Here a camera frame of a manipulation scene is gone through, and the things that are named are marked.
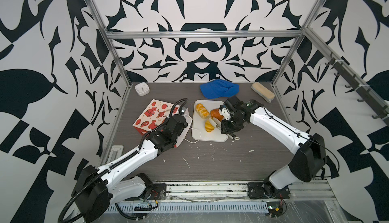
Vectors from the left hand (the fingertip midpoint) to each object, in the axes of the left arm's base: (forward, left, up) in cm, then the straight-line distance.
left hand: (174, 115), depth 79 cm
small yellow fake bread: (0, -19, -14) cm, 24 cm away
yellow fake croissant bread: (+12, -16, -15) cm, 25 cm away
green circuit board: (-40, -46, -20) cm, 64 cm away
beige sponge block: (+29, -61, -16) cm, 70 cm away
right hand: (-6, -26, -5) cm, 27 cm away
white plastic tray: (-1, -13, -20) cm, 24 cm away
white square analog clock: (+34, +26, -15) cm, 46 cm away
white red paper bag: (+7, +12, -8) cm, 16 cm away
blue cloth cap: (+32, -30, -15) cm, 46 cm away
